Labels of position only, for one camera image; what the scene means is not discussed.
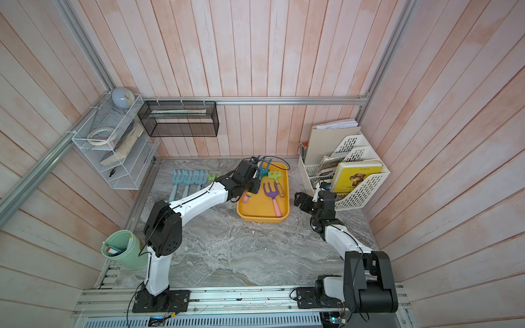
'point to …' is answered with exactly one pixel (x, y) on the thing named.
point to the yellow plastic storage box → (272, 203)
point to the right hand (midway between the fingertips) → (303, 195)
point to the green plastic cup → (123, 247)
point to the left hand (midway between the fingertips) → (255, 183)
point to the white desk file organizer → (358, 149)
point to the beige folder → (326, 138)
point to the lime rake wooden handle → (212, 178)
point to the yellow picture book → (348, 175)
